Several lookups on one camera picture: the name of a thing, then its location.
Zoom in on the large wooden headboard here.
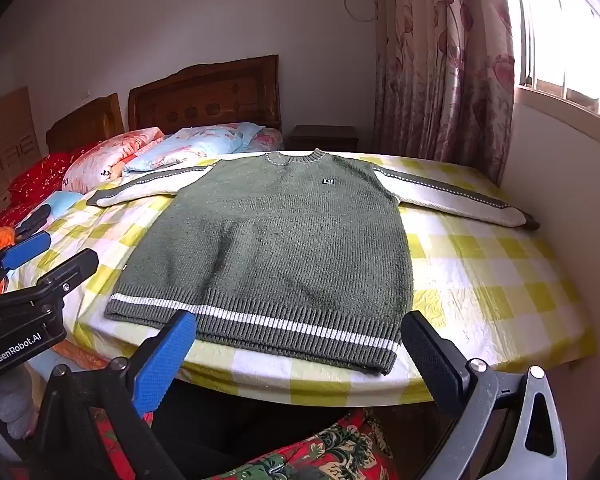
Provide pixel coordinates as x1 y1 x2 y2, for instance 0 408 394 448
128 54 283 133

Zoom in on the light blue cloth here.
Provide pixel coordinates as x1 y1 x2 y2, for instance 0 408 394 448
44 191 84 217

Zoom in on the yellow checkered bed sheet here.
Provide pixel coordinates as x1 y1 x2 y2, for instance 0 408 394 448
10 152 598 408

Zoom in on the pink floral pillow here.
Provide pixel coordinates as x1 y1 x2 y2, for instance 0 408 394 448
250 127 285 153
61 126 166 195

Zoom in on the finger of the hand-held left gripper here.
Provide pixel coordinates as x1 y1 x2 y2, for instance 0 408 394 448
32 248 100 306
0 203 52 295

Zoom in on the barred window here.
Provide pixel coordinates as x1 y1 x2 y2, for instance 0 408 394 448
500 0 600 126

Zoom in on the pink floral curtain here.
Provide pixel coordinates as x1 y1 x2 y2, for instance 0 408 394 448
372 0 518 186

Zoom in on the red patterned quilt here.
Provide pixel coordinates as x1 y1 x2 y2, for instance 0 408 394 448
0 142 98 241

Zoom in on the person's left hand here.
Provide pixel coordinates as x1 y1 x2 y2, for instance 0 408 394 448
0 360 40 442

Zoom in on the red floral blanket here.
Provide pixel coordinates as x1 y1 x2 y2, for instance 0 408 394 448
92 405 401 480

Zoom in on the dark wooden nightstand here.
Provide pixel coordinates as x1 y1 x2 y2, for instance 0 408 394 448
286 125 360 153

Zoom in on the beige cardboard box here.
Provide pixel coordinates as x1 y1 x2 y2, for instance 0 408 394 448
0 86 42 188

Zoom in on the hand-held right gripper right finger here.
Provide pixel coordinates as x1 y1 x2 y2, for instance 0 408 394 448
401 311 568 480

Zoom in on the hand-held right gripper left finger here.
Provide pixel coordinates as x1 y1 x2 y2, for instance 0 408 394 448
30 309 198 480

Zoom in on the small wooden headboard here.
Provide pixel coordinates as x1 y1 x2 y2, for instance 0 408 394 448
46 92 126 153

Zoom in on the blue floral pillow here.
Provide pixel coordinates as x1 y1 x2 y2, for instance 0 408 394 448
122 121 266 177

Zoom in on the green knit sweater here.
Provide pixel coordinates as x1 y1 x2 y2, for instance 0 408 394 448
86 148 541 377

